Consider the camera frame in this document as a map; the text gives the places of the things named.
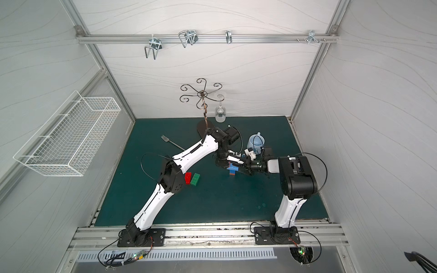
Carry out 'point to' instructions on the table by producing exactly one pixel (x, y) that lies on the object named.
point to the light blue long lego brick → (233, 168)
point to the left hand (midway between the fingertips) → (226, 161)
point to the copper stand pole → (202, 103)
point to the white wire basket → (64, 143)
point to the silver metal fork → (167, 140)
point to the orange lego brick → (232, 174)
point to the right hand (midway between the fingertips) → (235, 167)
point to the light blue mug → (255, 142)
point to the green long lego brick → (195, 179)
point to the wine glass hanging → (220, 112)
